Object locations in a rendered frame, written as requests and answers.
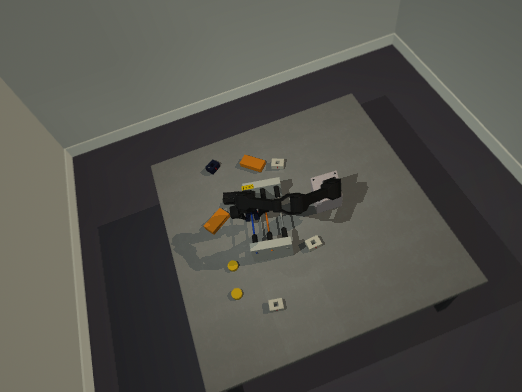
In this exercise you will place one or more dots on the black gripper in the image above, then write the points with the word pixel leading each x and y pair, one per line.
pixel 235 213

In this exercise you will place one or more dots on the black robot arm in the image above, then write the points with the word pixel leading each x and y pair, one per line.
pixel 330 189

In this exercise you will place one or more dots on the yellow short cylinder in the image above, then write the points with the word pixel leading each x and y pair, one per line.
pixel 236 294
pixel 232 265

